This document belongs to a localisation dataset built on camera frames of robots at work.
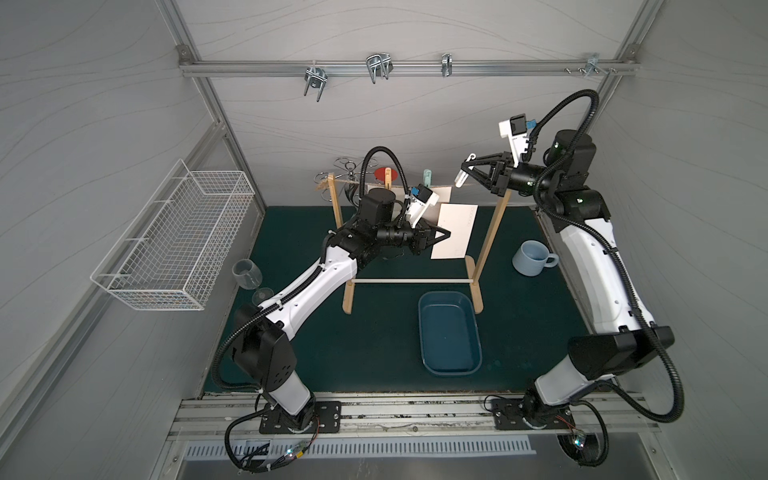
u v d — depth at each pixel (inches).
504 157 22.5
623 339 16.2
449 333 33.8
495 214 29.2
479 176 24.1
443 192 26.1
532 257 38.9
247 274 33.9
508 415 29.0
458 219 26.0
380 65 30.1
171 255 27.0
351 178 35.7
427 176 25.2
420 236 24.2
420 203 24.5
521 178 22.1
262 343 16.5
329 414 28.9
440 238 26.7
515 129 21.0
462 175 24.5
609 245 17.8
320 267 19.7
